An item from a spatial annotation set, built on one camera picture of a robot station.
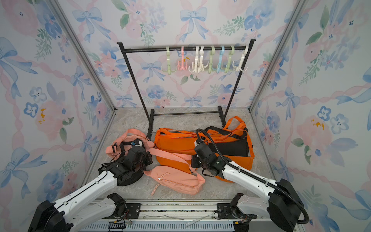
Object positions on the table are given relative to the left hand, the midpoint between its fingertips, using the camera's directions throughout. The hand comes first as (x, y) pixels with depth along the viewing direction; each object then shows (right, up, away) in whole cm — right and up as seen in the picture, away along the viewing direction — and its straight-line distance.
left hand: (152, 154), depth 83 cm
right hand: (+24, -2, -1) cm, 24 cm away
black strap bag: (+51, +5, +12) cm, 52 cm away
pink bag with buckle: (-17, +8, +14) cm, 24 cm away
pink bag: (+21, -15, -4) cm, 26 cm away
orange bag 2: (+5, +9, +17) cm, 20 cm away
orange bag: (+16, -6, -4) cm, 18 cm away
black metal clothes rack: (-9, +26, +30) cm, 40 cm away
